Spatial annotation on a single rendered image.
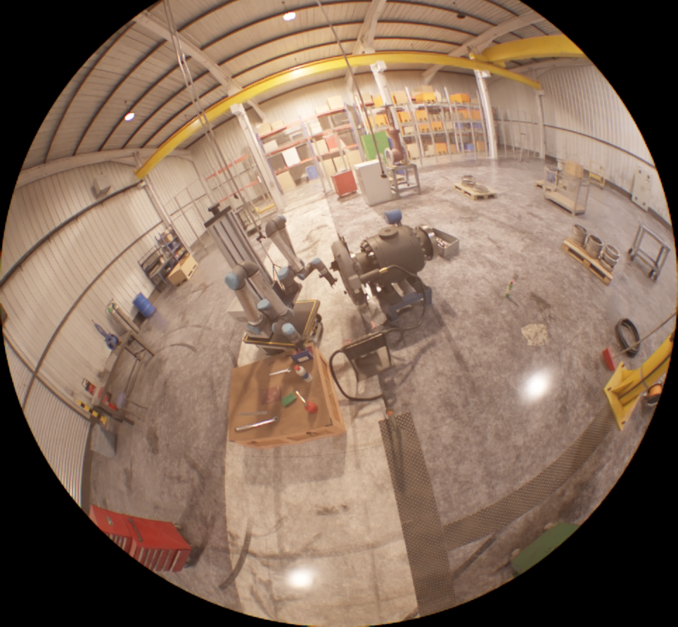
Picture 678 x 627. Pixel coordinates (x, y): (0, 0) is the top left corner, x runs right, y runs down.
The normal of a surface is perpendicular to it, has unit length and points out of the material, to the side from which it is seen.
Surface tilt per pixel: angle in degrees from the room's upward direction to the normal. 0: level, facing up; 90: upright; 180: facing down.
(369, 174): 90
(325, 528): 0
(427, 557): 0
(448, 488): 0
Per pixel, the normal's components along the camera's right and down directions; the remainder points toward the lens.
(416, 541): -0.29, -0.72
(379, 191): 0.13, 0.62
